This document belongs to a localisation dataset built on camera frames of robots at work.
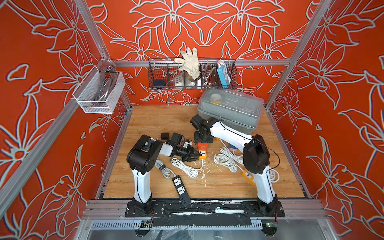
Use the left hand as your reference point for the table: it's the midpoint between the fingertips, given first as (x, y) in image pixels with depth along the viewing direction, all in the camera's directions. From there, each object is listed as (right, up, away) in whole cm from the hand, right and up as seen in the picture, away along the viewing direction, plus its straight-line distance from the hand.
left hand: (199, 157), depth 90 cm
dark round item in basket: (-27, +48, +11) cm, 56 cm away
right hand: (-2, +10, 0) cm, 10 cm away
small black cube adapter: (-24, +12, +11) cm, 28 cm away
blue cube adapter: (+11, +12, -30) cm, 34 cm away
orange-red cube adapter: (+2, +6, +1) cm, 7 cm away
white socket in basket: (-13, +48, +4) cm, 50 cm away
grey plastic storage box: (+25, +28, +2) cm, 38 cm away
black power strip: (-9, -16, -14) cm, 23 cm away
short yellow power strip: (+3, +2, 0) cm, 3 cm away
